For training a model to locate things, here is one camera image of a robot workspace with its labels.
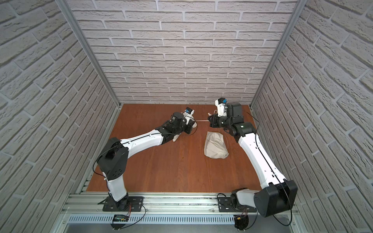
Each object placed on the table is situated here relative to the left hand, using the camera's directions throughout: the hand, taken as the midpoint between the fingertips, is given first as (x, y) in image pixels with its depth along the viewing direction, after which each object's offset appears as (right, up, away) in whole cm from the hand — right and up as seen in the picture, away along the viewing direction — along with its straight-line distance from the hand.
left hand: (190, 116), depth 89 cm
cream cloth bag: (+14, -18, -8) cm, 24 cm away
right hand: (+9, 0, -14) cm, 16 cm away
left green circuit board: (-35, -52, -17) cm, 65 cm away
